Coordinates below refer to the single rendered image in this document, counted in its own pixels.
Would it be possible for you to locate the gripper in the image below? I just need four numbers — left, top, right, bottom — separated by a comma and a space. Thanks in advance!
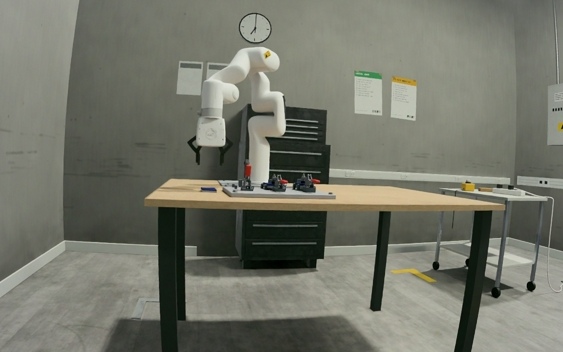
187, 116, 233, 165

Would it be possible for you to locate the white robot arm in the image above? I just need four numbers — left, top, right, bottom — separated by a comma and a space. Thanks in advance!
197, 47, 286, 185

